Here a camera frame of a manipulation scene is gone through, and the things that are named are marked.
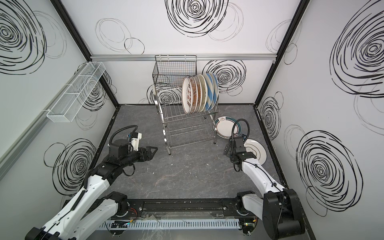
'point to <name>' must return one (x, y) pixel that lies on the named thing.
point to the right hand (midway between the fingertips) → (232, 151)
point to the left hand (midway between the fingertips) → (152, 148)
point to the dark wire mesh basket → (171, 69)
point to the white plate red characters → (187, 94)
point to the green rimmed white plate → (223, 127)
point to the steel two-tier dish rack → (180, 128)
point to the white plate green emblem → (257, 149)
